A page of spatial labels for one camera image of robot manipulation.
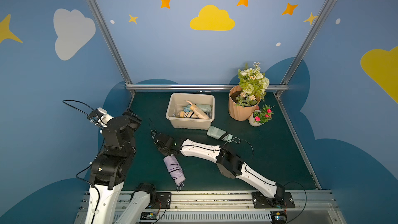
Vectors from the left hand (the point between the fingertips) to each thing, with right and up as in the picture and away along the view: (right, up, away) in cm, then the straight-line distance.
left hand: (125, 112), depth 59 cm
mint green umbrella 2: (+41, -15, +36) cm, 57 cm away
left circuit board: (+5, -50, +12) cm, 51 cm away
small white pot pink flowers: (+64, -5, +32) cm, 72 cm away
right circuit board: (+67, -51, +13) cm, 85 cm away
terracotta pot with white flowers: (+58, +8, +34) cm, 68 cm away
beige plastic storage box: (+14, +6, +45) cm, 47 cm away
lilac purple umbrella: (+16, -32, +21) cm, 41 cm away
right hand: (+7, -19, +33) cm, 39 cm away
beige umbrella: (+28, -2, +36) cm, 46 cm away
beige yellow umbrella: (+19, -3, +41) cm, 45 cm away
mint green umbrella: (+33, +1, +43) cm, 54 cm away
